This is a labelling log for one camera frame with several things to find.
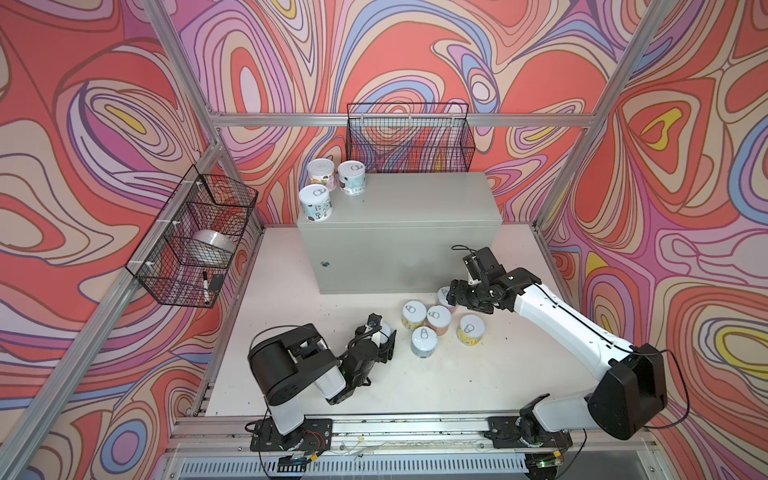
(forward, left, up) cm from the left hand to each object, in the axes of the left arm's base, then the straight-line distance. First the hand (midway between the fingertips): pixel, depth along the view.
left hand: (390, 327), depth 89 cm
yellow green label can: (+3, -7, +3) cm, 8 cm away
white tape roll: (+7, +43, +29) cm, 52 cm away
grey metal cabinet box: (+33, -6, +6) cm, 34 cm away
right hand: (+2, -20, +10) cm, 22 cm away
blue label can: (-5, -10, +2) cm, 11 cm away
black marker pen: (0, +45, +22) cm, 50 cm away
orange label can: (+2, -15, +2) cm, 15 cm away
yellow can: (-2, -24, +2) cm, 24 cm away
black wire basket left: (+6, +50, +27) cm, 57 cm away
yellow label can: (-8, +2, +12) cm, 14 cm away
